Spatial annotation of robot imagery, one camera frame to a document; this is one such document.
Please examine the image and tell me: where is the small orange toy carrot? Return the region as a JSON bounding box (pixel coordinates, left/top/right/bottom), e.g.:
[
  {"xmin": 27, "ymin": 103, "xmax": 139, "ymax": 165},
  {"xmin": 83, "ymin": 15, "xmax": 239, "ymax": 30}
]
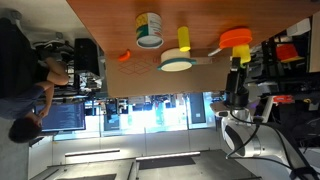
[{"xmin": 117, "ymin": 49, "xmax": 132, "ymax": 63}]

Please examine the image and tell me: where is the orange cylinder container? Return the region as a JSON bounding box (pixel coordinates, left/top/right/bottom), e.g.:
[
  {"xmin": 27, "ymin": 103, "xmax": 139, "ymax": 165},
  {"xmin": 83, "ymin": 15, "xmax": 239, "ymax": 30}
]
[{"xmin": 208, "ymin": 27, "xmax": 253, "ymax": 57}]

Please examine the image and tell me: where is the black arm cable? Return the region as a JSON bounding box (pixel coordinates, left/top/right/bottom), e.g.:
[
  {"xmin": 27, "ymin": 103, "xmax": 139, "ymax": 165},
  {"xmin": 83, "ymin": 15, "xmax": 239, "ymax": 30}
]
[{"xmin": 226, "ymin": 111, "xmax": 320, "ymax": 180}]

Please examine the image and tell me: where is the yellow cylinder cup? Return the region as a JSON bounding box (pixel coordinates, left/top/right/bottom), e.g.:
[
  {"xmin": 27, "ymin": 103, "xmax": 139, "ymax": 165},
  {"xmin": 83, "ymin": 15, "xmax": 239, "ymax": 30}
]
[{"xmin": 177, "ymin": 26, "xmax": 192, "ymax": 53}]

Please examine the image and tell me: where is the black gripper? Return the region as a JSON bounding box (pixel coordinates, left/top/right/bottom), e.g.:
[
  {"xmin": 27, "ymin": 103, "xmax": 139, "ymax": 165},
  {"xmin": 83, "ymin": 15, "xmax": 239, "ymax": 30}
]
[{"xmin": 225, "ymin": 56, "xmax": 249, "ymax": 97}]

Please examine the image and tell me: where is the seated person dark hair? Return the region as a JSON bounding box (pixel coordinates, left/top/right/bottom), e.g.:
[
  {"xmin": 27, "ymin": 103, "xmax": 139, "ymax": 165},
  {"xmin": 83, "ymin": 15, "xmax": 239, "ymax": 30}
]
[{"xmin": 0, "ymin": 18, "xmax": 69, "ymax": 144}]

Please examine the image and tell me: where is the long ceiling light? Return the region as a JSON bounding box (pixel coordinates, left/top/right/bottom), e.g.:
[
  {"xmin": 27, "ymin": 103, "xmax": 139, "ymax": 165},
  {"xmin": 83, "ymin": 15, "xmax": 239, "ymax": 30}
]
[
  {"xmin": 135, "ymin": 151, "xmax": 201, "ymax": 162},
  {"xmin": 64, "ymin": 148, "xmax": 121, "ymax": 158}
]

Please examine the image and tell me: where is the white bowl teal band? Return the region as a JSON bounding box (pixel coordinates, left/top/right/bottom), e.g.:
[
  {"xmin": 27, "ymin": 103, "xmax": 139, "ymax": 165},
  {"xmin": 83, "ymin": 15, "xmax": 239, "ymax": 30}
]
[{"xmin": 157, "ymin": 48, "xmax": 198, "ymax": 73}]

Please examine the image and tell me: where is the labelled tin can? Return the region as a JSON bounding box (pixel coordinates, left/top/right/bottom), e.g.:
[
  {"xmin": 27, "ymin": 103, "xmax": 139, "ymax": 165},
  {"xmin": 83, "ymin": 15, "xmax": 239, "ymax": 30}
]
[{"xmin": 135, "ymin": 12, "xmax": 164, "ymax": 50}]

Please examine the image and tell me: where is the black office chair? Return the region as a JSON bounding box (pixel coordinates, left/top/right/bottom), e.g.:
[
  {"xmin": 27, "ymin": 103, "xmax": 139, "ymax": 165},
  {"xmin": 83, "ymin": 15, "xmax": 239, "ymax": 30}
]
[{"xmin": 73, "ymin": 38, "xmax": 100, "ymax": 76}]

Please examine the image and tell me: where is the computer monitor blue screen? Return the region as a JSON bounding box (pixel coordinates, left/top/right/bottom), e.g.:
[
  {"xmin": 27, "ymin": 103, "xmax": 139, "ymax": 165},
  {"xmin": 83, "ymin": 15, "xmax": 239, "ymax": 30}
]
[{"xmin": 34, "ymin": 102, "xmax": 87, "ymax": 133}]

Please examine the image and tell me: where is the yellow emergency stop button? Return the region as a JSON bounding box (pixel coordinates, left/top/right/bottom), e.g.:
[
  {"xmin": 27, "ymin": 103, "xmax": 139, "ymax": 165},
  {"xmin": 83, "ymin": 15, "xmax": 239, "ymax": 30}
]
[{"xmin": 275, "ymin": 43, "xmax": 305, "ymax": 64}]

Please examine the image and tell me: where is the wooden table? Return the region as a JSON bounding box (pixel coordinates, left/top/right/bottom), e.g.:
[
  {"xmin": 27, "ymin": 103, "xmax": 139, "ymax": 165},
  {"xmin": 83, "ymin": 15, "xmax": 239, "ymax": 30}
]
[{"xmin": 66, "ymin": 0, "xmax": 320, "ymax": 58}]

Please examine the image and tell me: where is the brown cardboard panel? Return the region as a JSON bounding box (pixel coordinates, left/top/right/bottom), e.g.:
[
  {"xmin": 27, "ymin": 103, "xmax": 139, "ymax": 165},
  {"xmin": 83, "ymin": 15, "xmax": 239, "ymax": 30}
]
[{"xmin": 104, "ymin": 49, "xmax": 234, "ymax": 98}]

